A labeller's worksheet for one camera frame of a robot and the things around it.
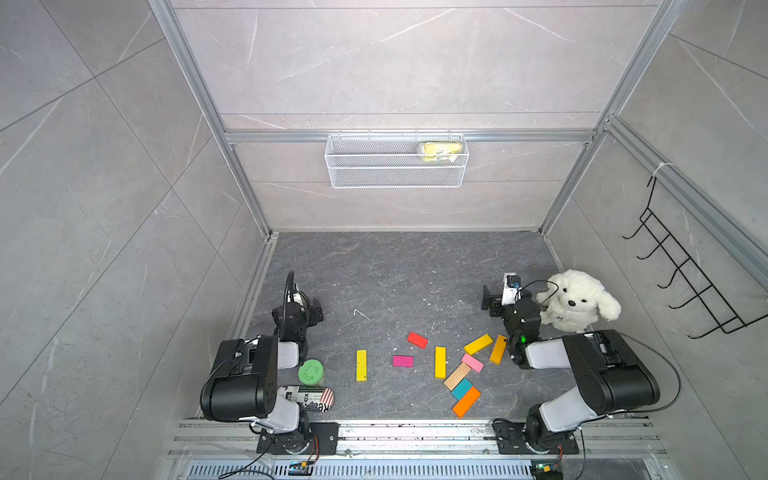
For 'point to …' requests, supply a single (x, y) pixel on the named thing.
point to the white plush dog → (573, 301)
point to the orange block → (466, 402)
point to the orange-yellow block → (498, 349)
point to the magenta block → (403, 361)
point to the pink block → (472, 362)
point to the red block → (417, 339)
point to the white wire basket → (393, 161)
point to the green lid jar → (311, 372)
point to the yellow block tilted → (478, 344)
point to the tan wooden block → (456, 376)
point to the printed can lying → (313, 398)
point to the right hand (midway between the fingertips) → (502, 285)
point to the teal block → (462, 389)
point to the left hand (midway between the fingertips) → (300, 298)
